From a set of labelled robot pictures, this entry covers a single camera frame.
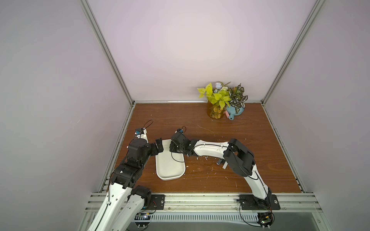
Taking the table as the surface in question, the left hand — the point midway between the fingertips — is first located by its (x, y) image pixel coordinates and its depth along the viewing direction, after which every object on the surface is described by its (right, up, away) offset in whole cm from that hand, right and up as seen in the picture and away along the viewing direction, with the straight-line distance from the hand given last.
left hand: (156, 139), depth 74 cm
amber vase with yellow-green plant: (+36, +23, +16) cm, 46 cm away
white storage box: (+6, -18, +11) cm, 22 cm away
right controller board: (+56, -39, -4) cm, 68 cm away
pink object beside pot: (+47, +13, +37) cm, 61 cm away
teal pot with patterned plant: (+48, +19, +15) cm, 54 cm away
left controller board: (-7, -42, -1) cm, 42 cm away
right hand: (+4, -7, +16) cm, 18 cm away
